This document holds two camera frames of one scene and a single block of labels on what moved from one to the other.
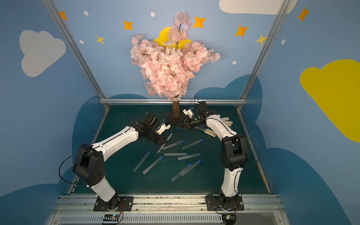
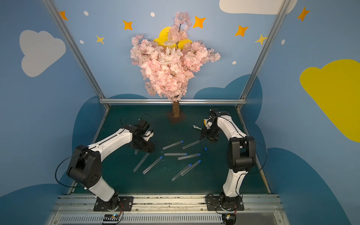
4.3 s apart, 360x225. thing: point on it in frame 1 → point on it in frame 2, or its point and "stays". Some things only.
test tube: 141,161 stays
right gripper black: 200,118 → 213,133
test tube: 152,165 stays
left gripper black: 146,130 → 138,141
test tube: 189,156 stays
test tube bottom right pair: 191,168 stays
